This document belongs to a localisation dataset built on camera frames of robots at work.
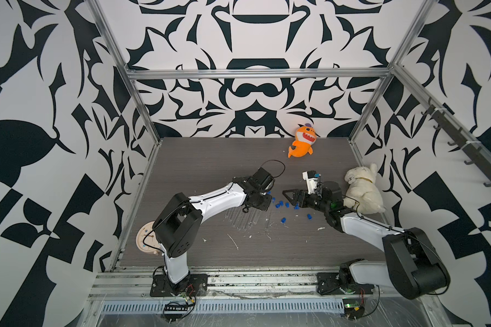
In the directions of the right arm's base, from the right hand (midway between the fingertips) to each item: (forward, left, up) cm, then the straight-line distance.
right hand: (288, 190), depth 86 cm
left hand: (-2, +10, -4) cm, 11 cm away
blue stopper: (+2, +5, -11) cm, 13 cm away
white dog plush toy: (+2, -32, -2) cm, 32 cm away
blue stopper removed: (-10, -1, +5) cm, 12 cm away
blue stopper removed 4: (-7, -10, -12) cm, 17 cm away
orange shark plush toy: (+35, -14, -4) cm, 38 cm away
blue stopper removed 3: (-9, +2, -11) cm, 14 cm away
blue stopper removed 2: (-1, +2, -11) cm, 11 cm away
